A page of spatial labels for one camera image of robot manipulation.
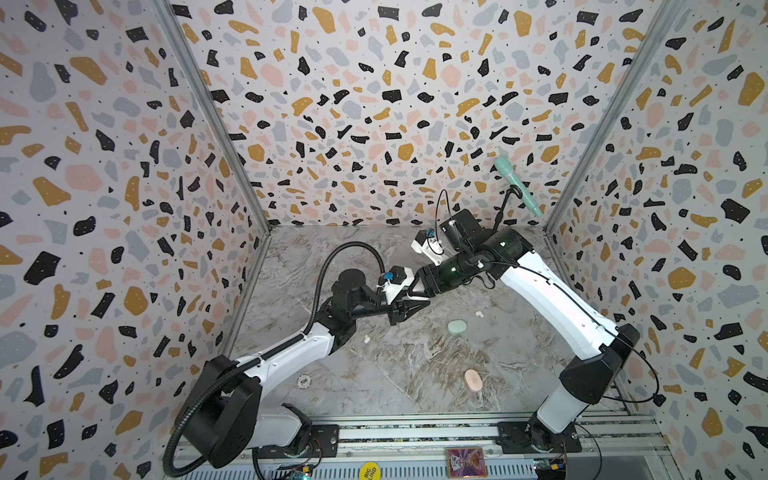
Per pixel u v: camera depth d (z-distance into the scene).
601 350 0.43
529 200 0.97
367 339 0.91
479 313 0.97
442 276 0.63
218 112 0.88
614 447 0.75
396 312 0.66
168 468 0.36
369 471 0.69
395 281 0.62
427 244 0.64
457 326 0.93
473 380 0.82
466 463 0.70
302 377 0.84
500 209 1.08
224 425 0.40
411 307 0.68
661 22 0.73
